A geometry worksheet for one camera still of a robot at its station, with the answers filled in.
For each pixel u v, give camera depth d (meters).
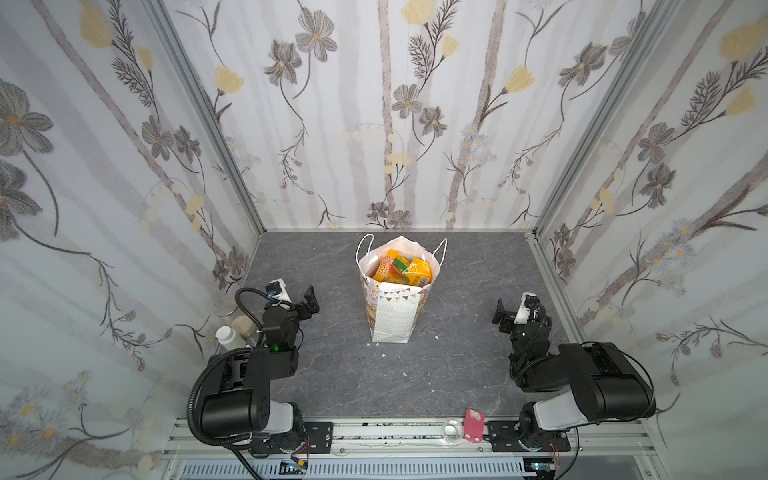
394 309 0.78
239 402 0.43
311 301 0.82
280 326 0.67
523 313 0.79
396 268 0.84
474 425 0.76
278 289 0.76
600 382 0.46
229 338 0.82
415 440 0.75
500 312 0.84
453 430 0.76
